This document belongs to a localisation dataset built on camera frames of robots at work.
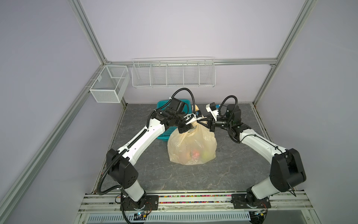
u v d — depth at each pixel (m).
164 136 0.55
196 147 0.86
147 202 0.74
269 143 0.51
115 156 0.43
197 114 0.65
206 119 0.71
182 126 0.68
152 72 0.98
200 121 0.74
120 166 0.42
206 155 0.85
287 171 0.44
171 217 0.71
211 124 0.68
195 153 0.87
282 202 0.75
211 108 0.67
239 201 0.73
